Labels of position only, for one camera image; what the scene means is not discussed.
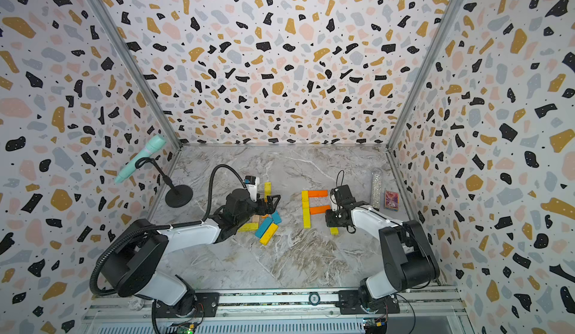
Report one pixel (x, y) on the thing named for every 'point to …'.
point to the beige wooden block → (256, 219)
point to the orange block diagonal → (319, 210)
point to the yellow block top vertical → (267, 189)
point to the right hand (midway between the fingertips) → (334, 219)
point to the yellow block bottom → (269, 234)
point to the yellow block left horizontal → (249, 227)
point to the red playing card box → (391, 201)
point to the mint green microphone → (156, 143)
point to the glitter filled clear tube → (376, 176)
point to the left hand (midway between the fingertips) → (275, 195)
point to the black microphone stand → (179, 195)
